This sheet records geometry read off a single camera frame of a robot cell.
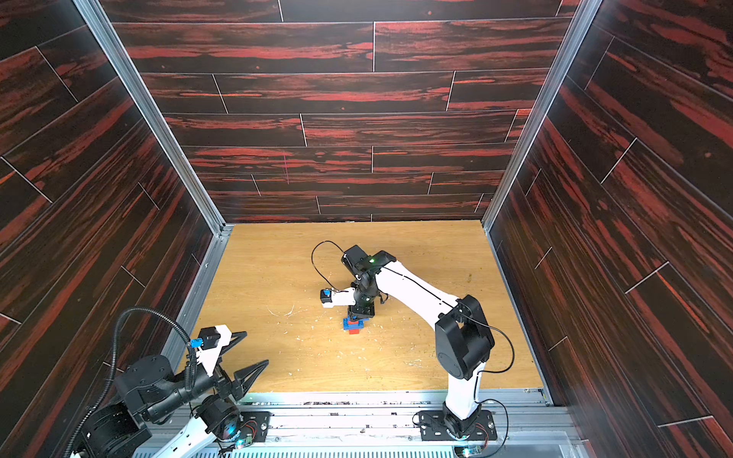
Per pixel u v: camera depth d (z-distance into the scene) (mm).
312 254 1141
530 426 749
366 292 701
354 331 904
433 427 730
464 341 466
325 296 723
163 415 485
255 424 727
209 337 487
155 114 843
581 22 675
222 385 516
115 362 500
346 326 867
